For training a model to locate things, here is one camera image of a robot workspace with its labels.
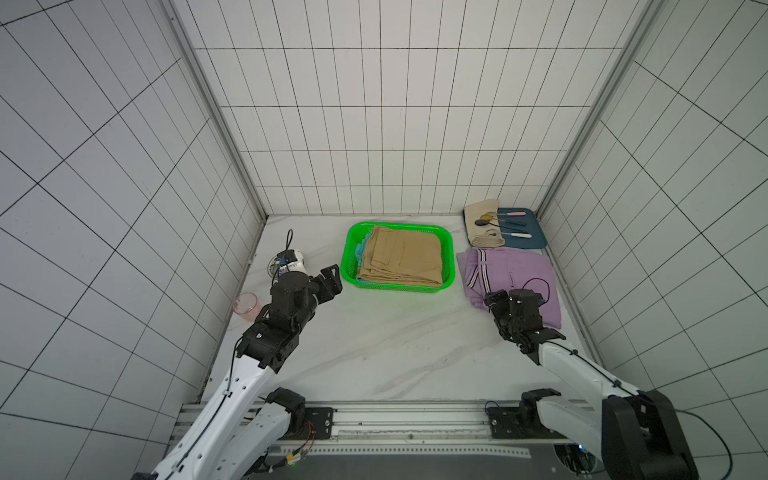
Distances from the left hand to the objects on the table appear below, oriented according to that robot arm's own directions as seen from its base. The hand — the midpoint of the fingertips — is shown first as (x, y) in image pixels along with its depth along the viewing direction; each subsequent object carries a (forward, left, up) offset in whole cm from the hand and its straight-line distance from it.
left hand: (325, 277), depth 75 cm
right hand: (+3, -45, -17) cm, 48 cm away
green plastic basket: (+20, -3, -13) cm, 24 cm away
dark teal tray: (+37, -69, -22) cm, 81 cm away
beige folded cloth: (+35, -51, -23) cm, 66 cm away
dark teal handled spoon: (+40, -55, -22) cm, 72 cm away
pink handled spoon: (+44, -59, -20) cm, 76 cm away
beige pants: (+17, -20, -14) cm, 29 cm away
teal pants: (+23, -6, -18) cm, 30 cm away
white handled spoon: (+35, -67, -23) cm, 79 cm away
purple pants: (+17, -53, -20) cm, 59 cm away
